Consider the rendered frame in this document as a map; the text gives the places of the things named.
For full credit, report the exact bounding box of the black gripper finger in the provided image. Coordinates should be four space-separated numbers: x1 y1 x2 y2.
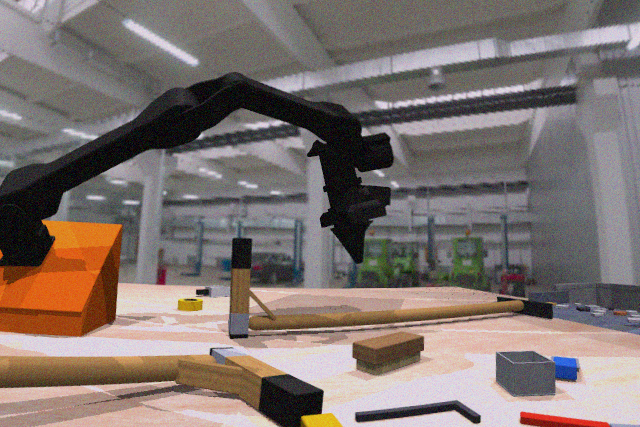
330 228 356 262
336 220 373 264

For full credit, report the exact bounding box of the dark grey l-shaped bar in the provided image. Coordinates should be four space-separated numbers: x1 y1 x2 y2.
355 400 481 424

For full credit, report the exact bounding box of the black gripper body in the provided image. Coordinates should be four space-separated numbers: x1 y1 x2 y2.
320 172 387 228

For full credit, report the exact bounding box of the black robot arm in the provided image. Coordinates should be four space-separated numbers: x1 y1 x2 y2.
0 72 394 267

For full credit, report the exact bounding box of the yellow ring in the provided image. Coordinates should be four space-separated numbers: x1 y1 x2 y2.
177 298 203 311

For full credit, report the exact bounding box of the blue-handled scraper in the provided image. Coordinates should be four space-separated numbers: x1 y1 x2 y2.
551 356 580 380

